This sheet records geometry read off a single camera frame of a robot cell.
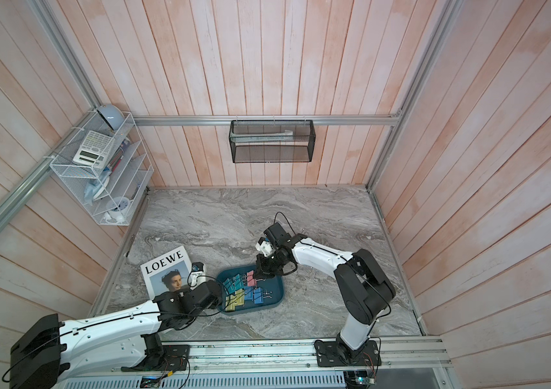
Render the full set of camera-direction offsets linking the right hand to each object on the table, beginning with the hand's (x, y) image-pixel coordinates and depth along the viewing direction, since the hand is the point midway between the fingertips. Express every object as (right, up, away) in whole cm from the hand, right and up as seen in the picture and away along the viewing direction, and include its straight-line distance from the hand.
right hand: (253, 274), depth 85 cm
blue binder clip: (+2, -7, -1) cm, 7 cm away
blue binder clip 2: (-2, -7, -1) cm, 7 cm away
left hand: (-15, -6, -1) cm, 16 cm away
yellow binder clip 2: (-8, -9, -3) cm, 12 cm away
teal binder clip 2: (-9, -5, +1) cm, 10 cm away
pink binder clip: (-1, -2, -1) cm, 2 cm away
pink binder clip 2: (-2, -5, 0) cm, 5 cm away
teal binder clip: (-6, -3, +1) cm, 6 cm away
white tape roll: (-53, +23, +6) cm, 58 cm away
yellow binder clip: (-5, -7, -2) cm, 9 cm away
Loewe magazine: (-32, 0, +3) cm, 32 cm away
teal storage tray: (+8, -5, +2) cm, 9 cm away
